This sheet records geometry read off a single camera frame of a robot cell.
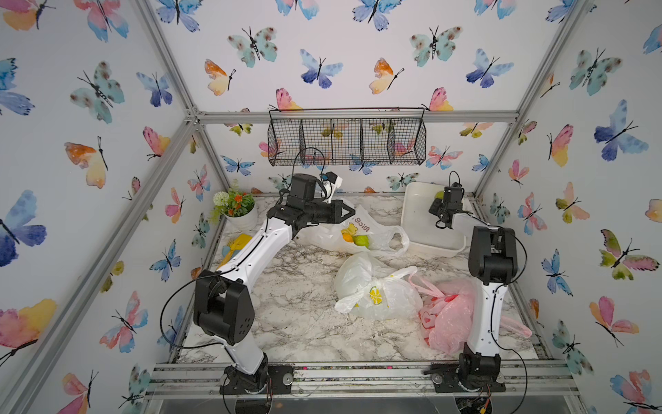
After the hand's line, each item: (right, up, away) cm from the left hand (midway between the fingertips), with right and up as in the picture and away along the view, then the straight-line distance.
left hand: (356, 210), depth 78 cm
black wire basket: (-3, +29, +20) cm, 35 cm away
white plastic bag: (+3, -23, -1) cm, 24 cm away
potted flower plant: (-43, +1, +20) cm, 48 cm away
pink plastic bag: (+25, -30, -4) cm, 40 cm away
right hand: (+37, +5, +31) cm, 49 cm away
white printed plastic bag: (+2, -8, +21) cm, 22 cm away
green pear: (+3, -11, +20) cm, 23 cm away
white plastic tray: (+30, -11, +28) cm, 43 cm away
